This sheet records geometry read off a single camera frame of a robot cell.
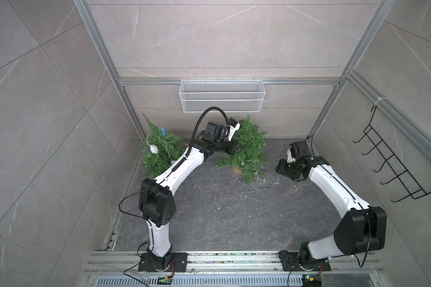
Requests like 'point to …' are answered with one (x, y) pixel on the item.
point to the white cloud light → (154, 149)
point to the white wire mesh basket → (231, 95)
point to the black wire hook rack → (394, 179)
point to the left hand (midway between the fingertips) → (243, 142)
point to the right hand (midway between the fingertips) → (281, 170)
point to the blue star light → (163, 131)
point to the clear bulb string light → (260, 183)
